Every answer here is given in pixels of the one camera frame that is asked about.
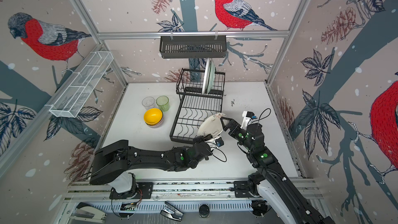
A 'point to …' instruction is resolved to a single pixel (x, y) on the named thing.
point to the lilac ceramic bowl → (158, 124)
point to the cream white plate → (212, 125)
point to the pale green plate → (212, 82)
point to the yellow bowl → (153, 116)
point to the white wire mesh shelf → (71, 97)
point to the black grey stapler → (85, 213)
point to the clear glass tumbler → (148, 102)
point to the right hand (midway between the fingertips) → (223, 123)
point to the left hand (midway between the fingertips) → (210, 136)
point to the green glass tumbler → (162, 102)
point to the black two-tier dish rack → (196, 104)
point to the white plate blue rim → (206, 79)
